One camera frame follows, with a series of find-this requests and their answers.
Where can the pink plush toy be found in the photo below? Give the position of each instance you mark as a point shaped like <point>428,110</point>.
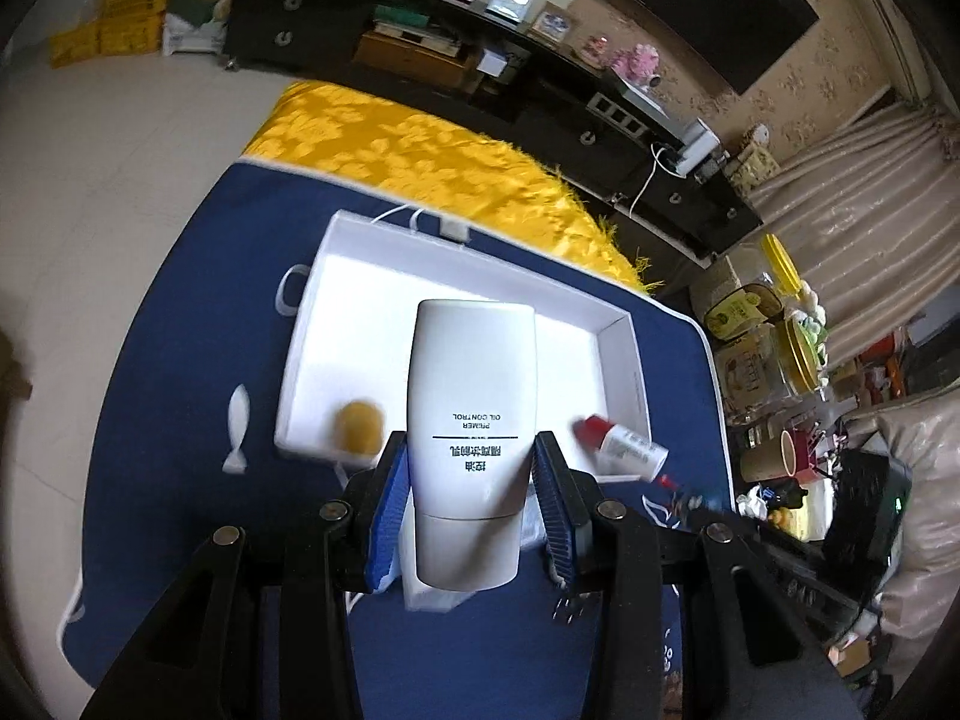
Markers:
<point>637,64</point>

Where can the small white box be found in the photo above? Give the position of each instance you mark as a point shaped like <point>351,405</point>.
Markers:
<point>493,64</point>

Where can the white cosmetic tube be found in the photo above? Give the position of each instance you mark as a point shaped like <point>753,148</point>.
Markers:
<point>472,390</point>

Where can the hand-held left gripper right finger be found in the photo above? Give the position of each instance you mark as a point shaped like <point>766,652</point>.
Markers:
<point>556,517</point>

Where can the beige curtain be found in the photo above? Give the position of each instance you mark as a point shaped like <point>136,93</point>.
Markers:
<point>862,225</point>

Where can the red-capped white tube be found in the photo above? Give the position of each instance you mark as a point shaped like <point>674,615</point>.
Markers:
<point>622,448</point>

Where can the silver picture frame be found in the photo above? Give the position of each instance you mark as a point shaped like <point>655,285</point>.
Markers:
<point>508,1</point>

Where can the yellow patterned tablecloth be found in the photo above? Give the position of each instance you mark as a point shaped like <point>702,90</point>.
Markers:
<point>420,142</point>

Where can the clear cotton swab box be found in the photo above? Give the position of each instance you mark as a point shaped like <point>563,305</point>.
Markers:
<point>427,600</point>

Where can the green books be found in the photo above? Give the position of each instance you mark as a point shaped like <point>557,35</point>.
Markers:
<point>401,15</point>

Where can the white three-window frame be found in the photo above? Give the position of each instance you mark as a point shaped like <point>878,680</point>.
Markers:
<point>616,114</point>

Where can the black low cabinet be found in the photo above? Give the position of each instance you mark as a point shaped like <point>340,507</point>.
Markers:
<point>322,15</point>

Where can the white plastic basket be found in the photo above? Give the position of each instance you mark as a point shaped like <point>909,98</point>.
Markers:
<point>193,36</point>

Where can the yellow gourd toy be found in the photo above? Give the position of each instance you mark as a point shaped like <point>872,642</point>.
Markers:
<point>358,426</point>

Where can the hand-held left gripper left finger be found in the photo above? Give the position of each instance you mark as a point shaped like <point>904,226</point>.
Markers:
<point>386,517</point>

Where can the white flat media player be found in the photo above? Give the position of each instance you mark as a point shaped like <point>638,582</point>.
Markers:
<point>416,37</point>

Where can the light wooden picture frame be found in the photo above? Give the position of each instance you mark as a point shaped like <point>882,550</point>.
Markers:
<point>553,22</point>

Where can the clear jar green label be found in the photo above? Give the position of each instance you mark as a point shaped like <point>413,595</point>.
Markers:
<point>742,307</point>

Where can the stack of yellow crates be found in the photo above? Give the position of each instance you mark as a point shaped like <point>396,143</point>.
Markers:
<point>112,19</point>

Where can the black bag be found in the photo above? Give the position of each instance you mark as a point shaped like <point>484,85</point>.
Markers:
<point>870,510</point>

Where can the brown paper cup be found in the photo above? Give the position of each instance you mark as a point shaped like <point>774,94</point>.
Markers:
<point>769,456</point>

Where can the white cardboard box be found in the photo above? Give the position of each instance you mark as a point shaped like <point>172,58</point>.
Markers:
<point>360,330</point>

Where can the white plastic sack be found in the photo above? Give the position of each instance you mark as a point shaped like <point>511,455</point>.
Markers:
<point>926,480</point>

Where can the white upright appliance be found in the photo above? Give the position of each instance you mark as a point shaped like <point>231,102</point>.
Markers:
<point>699,144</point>

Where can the navy blue printed tablecloth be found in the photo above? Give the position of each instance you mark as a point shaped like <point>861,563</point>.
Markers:
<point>195,360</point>

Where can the clear jar orange label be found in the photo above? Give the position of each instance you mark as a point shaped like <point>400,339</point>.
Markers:
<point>765,375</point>

